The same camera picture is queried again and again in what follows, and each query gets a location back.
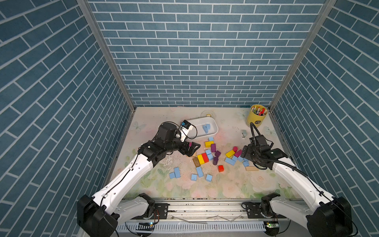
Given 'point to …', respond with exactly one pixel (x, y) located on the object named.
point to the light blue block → (206, 128)
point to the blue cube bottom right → (208, 177)
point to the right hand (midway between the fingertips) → (249, 155)
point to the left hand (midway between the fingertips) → (196, 142)
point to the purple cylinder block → (215, 161)
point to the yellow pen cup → (256, 114)
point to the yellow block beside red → (201, 159)
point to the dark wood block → (196, 162)
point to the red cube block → (220, 168)
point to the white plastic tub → (202, 128)
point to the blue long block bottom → (200, 172)
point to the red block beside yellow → (205, 157)
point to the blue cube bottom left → (194, 177)
